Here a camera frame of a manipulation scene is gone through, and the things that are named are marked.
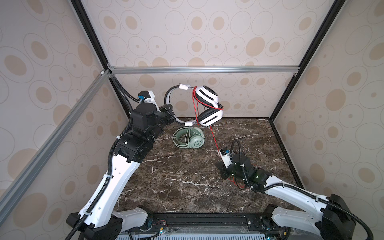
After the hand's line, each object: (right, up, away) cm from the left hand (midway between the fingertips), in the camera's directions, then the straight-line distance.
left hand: (175, 103), depth 58 cm
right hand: (+19, -29, +22) cm, 41 cm away
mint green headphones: (+3, -15, +41) cm, 44 cm away
